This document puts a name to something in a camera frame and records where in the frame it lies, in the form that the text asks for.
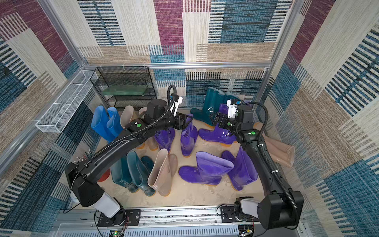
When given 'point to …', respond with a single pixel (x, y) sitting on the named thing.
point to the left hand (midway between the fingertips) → (189, 116)
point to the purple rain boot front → (209, 170)
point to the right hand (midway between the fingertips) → (216, 119)
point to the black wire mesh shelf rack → (115, 76)
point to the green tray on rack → (139, 90)
